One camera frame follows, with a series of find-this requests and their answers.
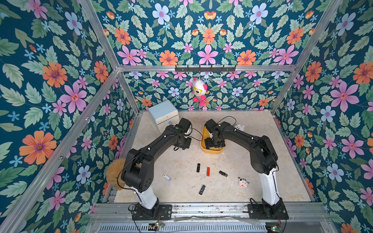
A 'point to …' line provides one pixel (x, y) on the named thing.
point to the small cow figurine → (243, 182)
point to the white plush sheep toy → (240, 126)
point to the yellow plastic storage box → (205, 134)
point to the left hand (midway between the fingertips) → (187, 143)
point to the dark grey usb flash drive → (223, 173)
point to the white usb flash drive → (167, 177)
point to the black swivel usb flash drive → (202, 189)
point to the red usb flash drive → (208, 171)
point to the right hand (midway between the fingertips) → (212, 145)
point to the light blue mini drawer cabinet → (165, 114)
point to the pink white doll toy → (200, 91)
